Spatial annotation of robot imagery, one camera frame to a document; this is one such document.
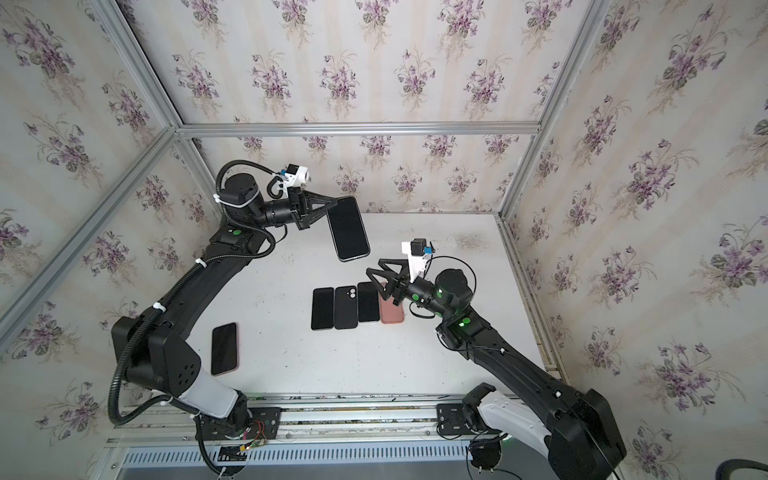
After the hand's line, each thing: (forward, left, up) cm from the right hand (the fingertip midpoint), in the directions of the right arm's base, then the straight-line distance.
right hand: (370, 269), depth 67 cm
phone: (+5, -5, -31) cm, 31 cm away
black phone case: (+7, +9, -30) cm, 32 cm away
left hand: (+11, +7, +11) cm, 17 cm away
